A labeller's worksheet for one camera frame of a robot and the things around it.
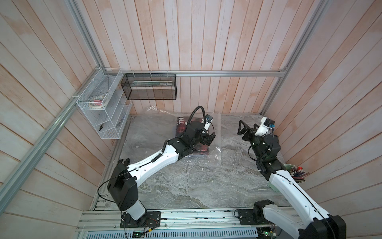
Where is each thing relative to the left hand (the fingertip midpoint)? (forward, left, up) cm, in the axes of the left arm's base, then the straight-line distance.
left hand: (205, 129), depth 78 cm
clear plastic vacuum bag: (+24, +30, -25) cm, 46 cm away
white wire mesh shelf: (+2, +51, +4) cm, 51 cm away
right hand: (+1, -21, +5) cm, 21 cm away
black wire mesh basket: (+42, +38, -2) cm, 57 cm away
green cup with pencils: (-21, -43, -7) cm, 49 cm away
